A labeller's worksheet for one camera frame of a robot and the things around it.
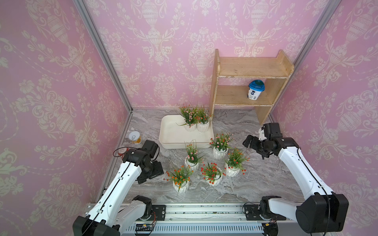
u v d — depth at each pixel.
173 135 1.08
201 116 0.99
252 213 0.73
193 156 0.81
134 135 0.98
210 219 0.73
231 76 0.79
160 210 0.75
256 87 0.92
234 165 0.82
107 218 0.39
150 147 0.60
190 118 0.97
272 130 0.62
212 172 0.73
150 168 0.62
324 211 0.38
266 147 0.66
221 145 0.83
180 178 0.73
